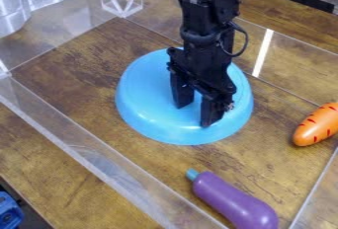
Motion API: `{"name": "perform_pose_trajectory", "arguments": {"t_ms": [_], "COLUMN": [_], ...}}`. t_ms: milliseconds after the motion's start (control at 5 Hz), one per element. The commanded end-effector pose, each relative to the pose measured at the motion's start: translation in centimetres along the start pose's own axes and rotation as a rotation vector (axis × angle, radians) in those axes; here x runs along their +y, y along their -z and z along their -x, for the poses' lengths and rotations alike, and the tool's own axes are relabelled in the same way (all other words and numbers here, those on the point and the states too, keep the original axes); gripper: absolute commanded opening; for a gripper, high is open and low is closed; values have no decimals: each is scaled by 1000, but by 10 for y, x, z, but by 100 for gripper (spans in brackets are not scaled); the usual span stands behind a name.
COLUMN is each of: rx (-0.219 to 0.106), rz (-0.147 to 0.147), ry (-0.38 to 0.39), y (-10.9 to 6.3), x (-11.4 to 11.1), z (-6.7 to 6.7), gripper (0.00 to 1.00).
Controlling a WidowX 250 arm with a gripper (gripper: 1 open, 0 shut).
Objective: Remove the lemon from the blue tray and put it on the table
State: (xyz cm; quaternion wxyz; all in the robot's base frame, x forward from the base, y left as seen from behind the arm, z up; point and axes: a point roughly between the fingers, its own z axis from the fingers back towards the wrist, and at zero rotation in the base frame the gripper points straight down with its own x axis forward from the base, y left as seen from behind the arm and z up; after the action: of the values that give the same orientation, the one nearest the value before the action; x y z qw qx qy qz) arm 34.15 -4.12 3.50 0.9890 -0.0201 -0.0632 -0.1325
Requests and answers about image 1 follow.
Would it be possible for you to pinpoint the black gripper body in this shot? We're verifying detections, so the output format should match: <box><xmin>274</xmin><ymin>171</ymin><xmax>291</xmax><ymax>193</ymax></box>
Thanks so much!
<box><xmin>167</xmin><ymin>27</ymin><xmax>236</xmax><ymax>112</ymax></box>

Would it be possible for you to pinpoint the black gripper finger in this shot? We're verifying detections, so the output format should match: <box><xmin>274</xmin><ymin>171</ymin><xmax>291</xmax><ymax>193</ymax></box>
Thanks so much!
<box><xmin>200</xmin><ymin>97</ymin><xmax>224</xmax><ymax>127</ymax></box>
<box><xmin>170</xmin><ymin>74</ymin><xmax>194</xmax><ymax>109</ymax></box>

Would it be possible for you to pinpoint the blue upturned plastic tray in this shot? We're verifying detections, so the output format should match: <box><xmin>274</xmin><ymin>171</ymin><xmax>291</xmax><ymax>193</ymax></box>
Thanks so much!
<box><xmin>115</xmin><ymin>48</ymin><xmax>254</xmax><ymax>145</ymax></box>

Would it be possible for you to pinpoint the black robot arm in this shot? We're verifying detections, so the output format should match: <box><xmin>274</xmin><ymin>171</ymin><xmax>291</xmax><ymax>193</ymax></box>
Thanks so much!
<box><xmin>168</xmin><ymin>0</ymin><xmax>240</xmax><ymax>127</ymax></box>

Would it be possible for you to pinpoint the orange toy carrot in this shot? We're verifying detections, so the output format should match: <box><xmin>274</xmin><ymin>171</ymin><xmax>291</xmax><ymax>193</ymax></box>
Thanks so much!
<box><xmin>291</xmin><ymin>103</ymin><xmax>338</xmax><ymax>146</ymax></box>

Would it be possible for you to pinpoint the purple toy eggplant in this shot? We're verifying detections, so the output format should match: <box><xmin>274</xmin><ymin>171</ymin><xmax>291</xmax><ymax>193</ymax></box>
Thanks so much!
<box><xmin>186</xmin><ymin>169</ymin><xmax>279</xmax><ymax>229</ymax></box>

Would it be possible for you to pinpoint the blue object at corner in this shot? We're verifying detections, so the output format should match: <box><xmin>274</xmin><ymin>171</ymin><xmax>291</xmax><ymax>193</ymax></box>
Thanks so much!
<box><xmin>0</xmin><ymin>191</ymin><xmax>24</xmax><ymax>229</ymax></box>

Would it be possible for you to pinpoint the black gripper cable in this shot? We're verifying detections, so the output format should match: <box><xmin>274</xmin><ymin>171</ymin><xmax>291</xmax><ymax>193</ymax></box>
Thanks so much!
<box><xmin>216</xmin><ymin>20</ymin><xmax>250</xmax><ymax>58</ymax></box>

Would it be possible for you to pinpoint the clear acrylic enclosure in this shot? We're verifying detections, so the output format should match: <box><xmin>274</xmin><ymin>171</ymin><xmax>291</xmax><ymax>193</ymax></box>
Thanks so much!
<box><xmin>0</xmin><ymin>0</ymin><xmax>338</xmax><ymax>229</ymax></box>

